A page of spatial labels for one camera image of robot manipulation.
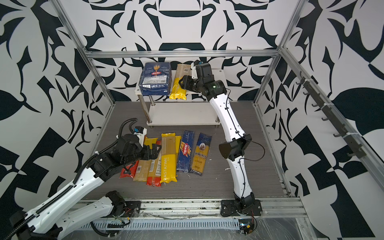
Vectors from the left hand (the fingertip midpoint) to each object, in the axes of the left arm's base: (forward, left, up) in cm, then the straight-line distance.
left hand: (154, 143), depth 73 cm
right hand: (+26, -14, +17) cm, 34 cm away
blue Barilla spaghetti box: (-2, -14, -19) cm, 23 cm away
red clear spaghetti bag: (-8, +2, -18) cm, 20 cm away
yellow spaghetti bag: (-4, +9, -19) cm, 22 cm away
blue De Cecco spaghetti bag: (0, -23, -20) cm, 30 cm away
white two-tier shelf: (+30, -10, -13) cm, 34 cm away
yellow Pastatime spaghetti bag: (0, -5, -17) cm, 18 cm away
